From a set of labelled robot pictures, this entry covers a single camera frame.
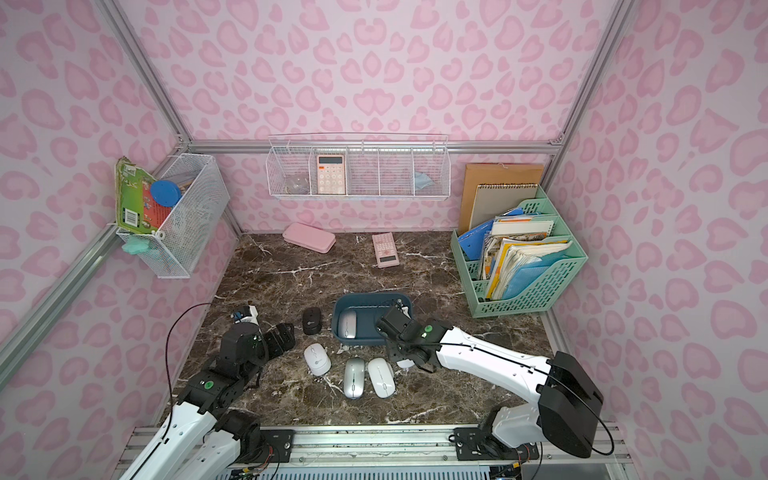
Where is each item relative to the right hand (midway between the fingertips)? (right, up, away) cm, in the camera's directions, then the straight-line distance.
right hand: (397, 343), depth 81 cm
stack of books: (+32, +25, -1) cm, 40 cm away
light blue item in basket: (+9, +49, +19) cm, 53 cm away
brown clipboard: (+31, +50, +15) cm, 60 cm away
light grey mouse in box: (-15, +2, +12) cm, 19 cm away
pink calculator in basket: (-21, +49, +14) cm, 55 cm away
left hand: (-31, +5, -1) cm, 32 cm away
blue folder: (+25, +28, +17) cm, 41 cm away
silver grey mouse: (-12, -10, +1) cm, 15 cm away
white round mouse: (-23, -6, +5) cm, 24 cm away
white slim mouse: (-4, -10, +1) cm, 10 cm away
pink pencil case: (-34, +31, +38) cm, 60 cm away
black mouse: (-26, +4, +12) cm, 29 cm away
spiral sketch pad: (+31, +42, +16) cm, 55 cm away
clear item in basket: (-32, +46, +14) cm, 58 cm away
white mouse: (+2, -2, -10) cm, 10 cm away
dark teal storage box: (-10, +7, +17) cm, 21 cm away
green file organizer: (+41, +11, +9) cm, 44 cm away
